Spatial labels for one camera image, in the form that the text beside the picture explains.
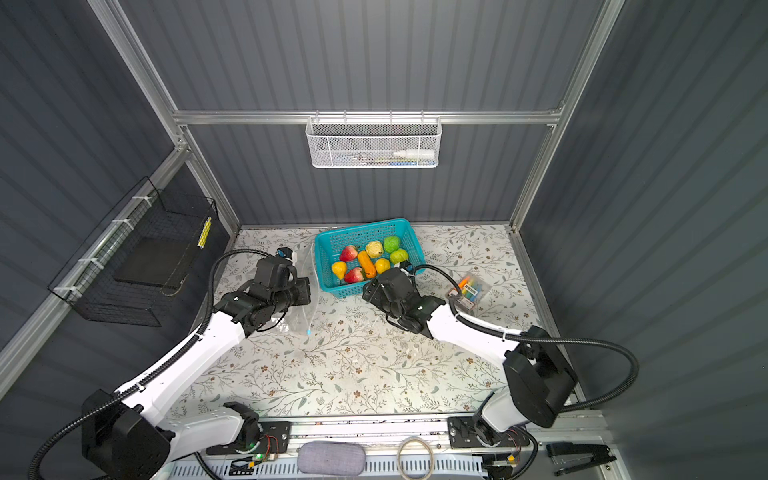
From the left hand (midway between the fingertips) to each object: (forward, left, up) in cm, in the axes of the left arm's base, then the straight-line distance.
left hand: (307, 284), depth 81 cm
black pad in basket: (+4, +38, +8) cm, 39 cm away
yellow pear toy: (+16, -6, -14) cm, 22 cm away
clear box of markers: (+6, -50, -15) cm, 53 cm away
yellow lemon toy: (+16, -21, -13) cm, 30 cm away
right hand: (-2, -17, -3) cm, 18 cm away
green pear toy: (+19, -27, -13) cm, 36 cm away
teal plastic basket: (+26, -1, -15) cm, 30 cm away
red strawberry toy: (+12, -12, -14) cm, 22 cm away
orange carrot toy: (+18, -16, -14) cm, 28 cm away
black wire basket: (-8, +41, +16) cm, 45 cm away
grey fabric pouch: (-39, -8, -15) cm, 42 cm away
